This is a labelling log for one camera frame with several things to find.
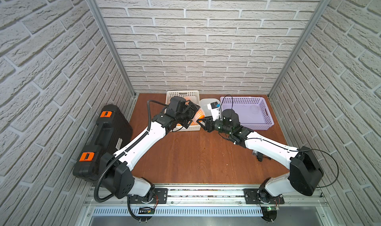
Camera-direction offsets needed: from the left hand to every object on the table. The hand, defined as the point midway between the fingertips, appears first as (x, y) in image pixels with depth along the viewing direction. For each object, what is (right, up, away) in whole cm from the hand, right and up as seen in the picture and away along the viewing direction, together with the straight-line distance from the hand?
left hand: (202, 109), depth 77 cm
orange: (-1, -2, -3) cm, 4 cm away
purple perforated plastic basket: (+40, -2, +33) cm, 52 cm away
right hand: (0, -5, +1) cm, 5 cm away
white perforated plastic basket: (-5, +11, +37) cm, 39 cm away
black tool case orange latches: (-46, -11, -4) cm, 47 cm away
